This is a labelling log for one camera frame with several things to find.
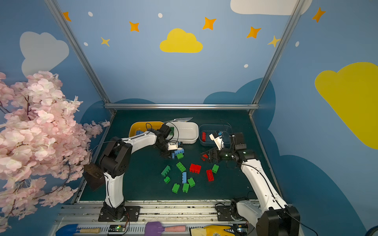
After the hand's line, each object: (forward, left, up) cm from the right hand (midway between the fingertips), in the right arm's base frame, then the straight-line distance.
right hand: (208, 151), depth 77 cm
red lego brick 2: (-3, +7, -15) cm, 17 cm away
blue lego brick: (+22, +49, -15) cm, 56 cm away
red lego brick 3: (-7, -3, -17) cm, 18 cm away
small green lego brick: (+6, +17, -18) cm, 25 cm away
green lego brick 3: (-11, +9, -16) cm, 21 cm away
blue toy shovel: (-37, +66, -17) cm, 78 cm away
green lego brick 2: (-2, +15, -17) cm, 23 cm away
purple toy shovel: (-34, +25, -17) cm, 45 cm away
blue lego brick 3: (-9, +13, -16) cm, 22 cm away
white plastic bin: (+27, +14, -19) cm, 36 cm away
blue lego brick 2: (+8, +19, -16) cm, 26 cm away
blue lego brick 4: (+5, +22, -16) cm, 27 cm away
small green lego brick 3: (-2, -6, -16) cm, 17 cm away
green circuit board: (-35, +44, -18) cm, 59 cm away
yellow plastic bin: (+29, +47, -17) cm, 58 cm away
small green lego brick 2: (-11, +23, -16) cm, 30 cm away
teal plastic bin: (+27, -15, -14) cm, 34 cm away
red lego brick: (+21, +1, -16) cm, 27 cm away
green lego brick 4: (-15, +17, -15) cm, 27 cm away
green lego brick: (-5, +24, -16) cm, 30 cm away
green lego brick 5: (-15, +12, -15) cm, 24 cm away
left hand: (+9, +25, -18) cm, 32 cm away
